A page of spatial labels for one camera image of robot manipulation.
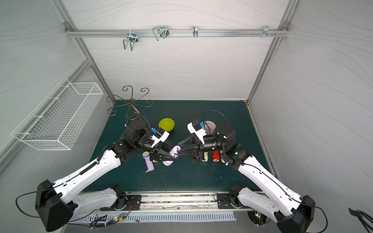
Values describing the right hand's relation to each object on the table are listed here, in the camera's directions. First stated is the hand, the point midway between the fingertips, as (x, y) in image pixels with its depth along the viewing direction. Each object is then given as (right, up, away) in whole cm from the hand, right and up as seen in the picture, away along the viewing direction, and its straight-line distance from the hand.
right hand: (178, 148), depth 57 cm
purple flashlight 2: (-1, -1, -3) cm, 3 cm away
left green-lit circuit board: (-30, -36, +11) cm, 48 cm away
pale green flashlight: (+24, -14, +29) cm, 41 cm away
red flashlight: (+8, -3, -4) cm, 9 cm away
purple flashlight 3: (-17, -15, +29) cm, 37 cm away
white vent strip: (-15, -37, +13) cm, 42 cm away
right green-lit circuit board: (+39, -37, +15) cm, 56 cm away
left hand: (-1, -4, +1) cm, 4 cm away
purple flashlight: (-19, -16, +26) cm, 36 cm away
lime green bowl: (-12, +7, +45) cm, 47 cm away
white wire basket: (-59, +10, +11) cm, 61 cm away
